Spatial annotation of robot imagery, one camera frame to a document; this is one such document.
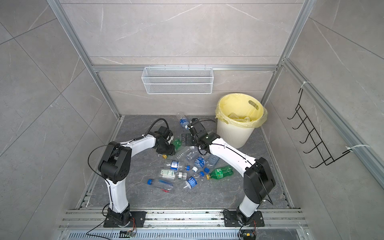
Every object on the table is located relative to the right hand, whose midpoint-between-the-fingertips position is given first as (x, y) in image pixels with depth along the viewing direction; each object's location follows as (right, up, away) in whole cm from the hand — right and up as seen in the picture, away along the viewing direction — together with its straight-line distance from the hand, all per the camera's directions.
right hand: (189, 137), depth 86 cm
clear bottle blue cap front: (-13, -27, -5) cm, 30 cm away
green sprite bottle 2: (+18, -20, -2) cm, 27 cm away
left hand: (-12, -9, +12) cm, 19 cm away
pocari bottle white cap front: (+2, -24, -5) cm, 25 cm away
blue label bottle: (-6, +12, +24) cm, 28 cm away
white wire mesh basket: (-8, +38, +15) cm, 42 cm away
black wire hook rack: (+59, +2, -17) cm, 62 cm away
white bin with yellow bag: (+33, +14, +15) cm, 39 cm away
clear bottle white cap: (-2, -12, +7) cm, 14 cm away
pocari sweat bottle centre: (+7, -15, +2) cm, 16 cm away
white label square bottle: (-11, -22, -2) cm, 24 cm away
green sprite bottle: (-9, -5, +11) cm, 15 cm away
